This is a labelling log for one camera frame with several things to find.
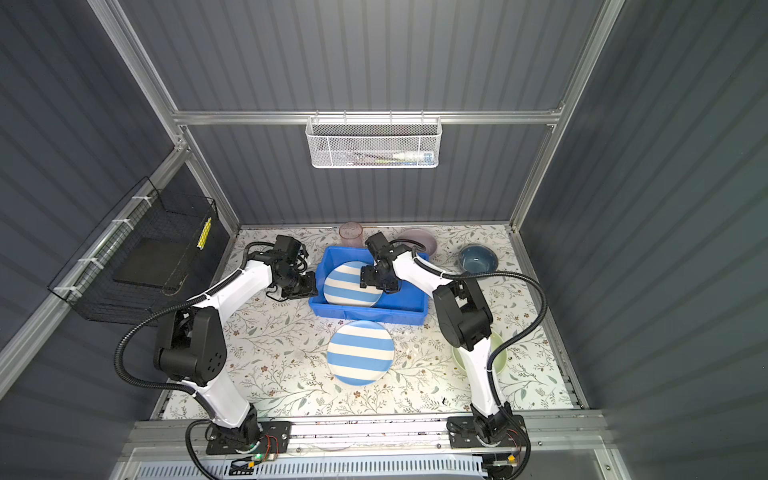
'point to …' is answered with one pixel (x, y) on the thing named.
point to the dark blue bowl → (477, 259)
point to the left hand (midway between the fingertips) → (316, 292)
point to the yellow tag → (203, 236)
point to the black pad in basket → (151, 262)
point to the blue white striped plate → (342, 286)
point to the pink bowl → (422, 237)
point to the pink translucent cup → (351, 234)
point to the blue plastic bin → (405, 306)
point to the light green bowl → (498, 360)
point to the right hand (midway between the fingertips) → (372, 286)
